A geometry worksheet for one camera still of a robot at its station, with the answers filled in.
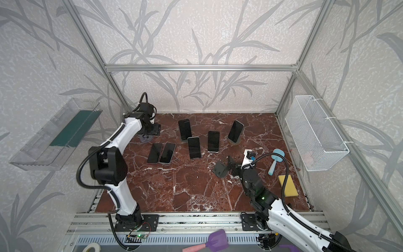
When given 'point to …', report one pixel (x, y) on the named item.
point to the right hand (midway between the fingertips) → (237, 151)
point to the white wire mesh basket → (319, 145)
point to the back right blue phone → (235, 131)
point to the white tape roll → (96, 246)
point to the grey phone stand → (146, 138)
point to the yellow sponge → (290, 189)
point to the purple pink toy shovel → (217, 241)
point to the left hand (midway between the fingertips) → (155, 126)
